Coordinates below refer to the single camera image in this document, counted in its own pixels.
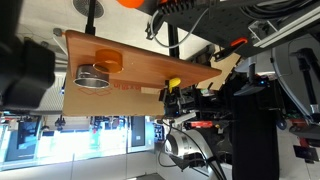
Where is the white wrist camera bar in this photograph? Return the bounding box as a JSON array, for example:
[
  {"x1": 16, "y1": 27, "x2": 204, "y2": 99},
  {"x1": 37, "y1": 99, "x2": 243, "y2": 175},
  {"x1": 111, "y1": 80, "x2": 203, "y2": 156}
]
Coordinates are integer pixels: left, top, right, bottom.
[{"x1": 172, "y1": 111, "x2": 198, "y2": 125}]

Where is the translucent orange cup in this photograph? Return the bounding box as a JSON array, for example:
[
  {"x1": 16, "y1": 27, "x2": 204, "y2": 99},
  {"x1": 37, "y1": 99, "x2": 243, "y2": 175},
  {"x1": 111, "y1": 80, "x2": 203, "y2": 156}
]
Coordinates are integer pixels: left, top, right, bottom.
[{"x1": 92, "y1": 49, "x2": 125, "y2": 75}]

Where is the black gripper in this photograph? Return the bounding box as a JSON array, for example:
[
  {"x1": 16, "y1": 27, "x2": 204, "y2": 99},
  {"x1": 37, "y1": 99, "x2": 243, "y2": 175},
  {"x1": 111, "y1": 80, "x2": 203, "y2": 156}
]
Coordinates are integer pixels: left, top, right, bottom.
[{"x1": 159, "y1": 86, "x2": 184, "y2": 118}]

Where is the black camera on stand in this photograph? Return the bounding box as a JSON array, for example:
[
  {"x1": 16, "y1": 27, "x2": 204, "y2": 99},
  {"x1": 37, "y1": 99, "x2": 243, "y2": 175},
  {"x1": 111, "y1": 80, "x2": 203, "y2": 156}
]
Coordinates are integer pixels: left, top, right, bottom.
[{"x1": 233, "y1": 63, "x2": 272, "y2": 98}]

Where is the grey metal tripod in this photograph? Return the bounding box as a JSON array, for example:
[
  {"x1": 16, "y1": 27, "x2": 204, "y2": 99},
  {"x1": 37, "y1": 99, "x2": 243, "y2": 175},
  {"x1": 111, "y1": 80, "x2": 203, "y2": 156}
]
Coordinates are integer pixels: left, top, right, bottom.
[{"x1": 289, "y1": 47, "x2": 320, "y2": 121}]

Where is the black pedestal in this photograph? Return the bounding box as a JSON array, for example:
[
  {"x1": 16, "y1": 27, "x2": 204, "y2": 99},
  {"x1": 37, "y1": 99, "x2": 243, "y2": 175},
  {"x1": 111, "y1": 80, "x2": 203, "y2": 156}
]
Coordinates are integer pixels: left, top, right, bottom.
[{"x1": 232, "y1": 96, "x2": 280, "y2": 180}]

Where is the aluminium extrusion rail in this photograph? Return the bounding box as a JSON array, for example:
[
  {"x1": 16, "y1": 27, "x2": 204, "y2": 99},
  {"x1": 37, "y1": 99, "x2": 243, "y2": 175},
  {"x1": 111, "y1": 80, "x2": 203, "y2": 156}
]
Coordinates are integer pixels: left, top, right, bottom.
[{"x1": 248, "y1": 2, "x2": 320, "y2": 48}]

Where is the wooden table with black legs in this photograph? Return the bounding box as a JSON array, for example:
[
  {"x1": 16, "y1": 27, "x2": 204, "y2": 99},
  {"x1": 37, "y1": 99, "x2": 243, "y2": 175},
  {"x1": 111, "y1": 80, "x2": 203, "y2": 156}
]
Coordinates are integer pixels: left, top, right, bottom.
[{"x1": 64, "y1": 0, "x2": 223, "y2": 90}]

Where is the silver metal pot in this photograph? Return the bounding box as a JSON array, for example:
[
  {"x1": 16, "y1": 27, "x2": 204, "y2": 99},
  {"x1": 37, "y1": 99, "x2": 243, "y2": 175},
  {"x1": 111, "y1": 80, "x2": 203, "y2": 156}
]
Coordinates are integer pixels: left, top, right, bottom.
[{"x1": 73, "y1": 64, "x2": 111, "y2": 90}]

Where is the black clamp with orange handle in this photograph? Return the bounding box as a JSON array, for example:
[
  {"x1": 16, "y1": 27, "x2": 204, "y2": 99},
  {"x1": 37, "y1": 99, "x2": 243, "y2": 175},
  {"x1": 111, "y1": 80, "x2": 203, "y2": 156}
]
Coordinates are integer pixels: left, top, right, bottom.
[{"x1": 212, "y1": 37, "x2": 250, "y2": 63}]

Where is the notched plywood panel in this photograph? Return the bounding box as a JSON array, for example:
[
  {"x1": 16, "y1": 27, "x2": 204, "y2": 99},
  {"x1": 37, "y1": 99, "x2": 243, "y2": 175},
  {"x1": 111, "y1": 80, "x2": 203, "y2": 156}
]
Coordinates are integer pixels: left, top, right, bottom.
[{"x1": 195, "y1": 52, "x2": 242, "y2": 92}]

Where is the blurred black camera mount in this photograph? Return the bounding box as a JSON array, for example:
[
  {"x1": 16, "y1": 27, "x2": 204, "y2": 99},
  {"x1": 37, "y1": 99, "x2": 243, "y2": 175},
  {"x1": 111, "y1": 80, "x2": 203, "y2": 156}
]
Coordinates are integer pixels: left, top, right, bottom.
[{"x1": 0, "y1": 0, "x2": 57, "y2": 112}]

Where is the black perforated breadboard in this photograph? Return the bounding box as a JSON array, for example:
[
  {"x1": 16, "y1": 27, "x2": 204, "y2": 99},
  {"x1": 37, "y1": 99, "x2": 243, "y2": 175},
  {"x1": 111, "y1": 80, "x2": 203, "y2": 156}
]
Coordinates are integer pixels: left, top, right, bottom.
[{"x1": 143, "y1": 0, "x2": 320, "y2": 58}]

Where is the round grey floor grate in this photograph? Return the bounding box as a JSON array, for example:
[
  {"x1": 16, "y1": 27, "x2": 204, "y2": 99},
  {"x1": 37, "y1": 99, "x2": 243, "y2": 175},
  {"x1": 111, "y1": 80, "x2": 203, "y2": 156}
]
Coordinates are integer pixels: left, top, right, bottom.
[{"x1": 72, "y1": 0, "x2": 105, "y2": 19}]

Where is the grey cable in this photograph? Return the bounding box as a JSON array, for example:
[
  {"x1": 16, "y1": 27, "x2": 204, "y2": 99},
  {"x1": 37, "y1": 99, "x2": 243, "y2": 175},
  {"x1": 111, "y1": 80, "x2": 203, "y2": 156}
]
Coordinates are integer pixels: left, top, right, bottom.
[{"x1": 150, "y1": 7, "x2": 210, "y2": 50}]

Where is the brown cardboard board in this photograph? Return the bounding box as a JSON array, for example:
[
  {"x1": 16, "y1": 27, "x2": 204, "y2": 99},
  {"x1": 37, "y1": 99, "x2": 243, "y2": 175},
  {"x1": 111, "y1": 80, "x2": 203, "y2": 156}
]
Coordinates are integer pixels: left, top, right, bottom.
[{"x1": 62, "y1": 71, "x2": 167, "y2": 117}]

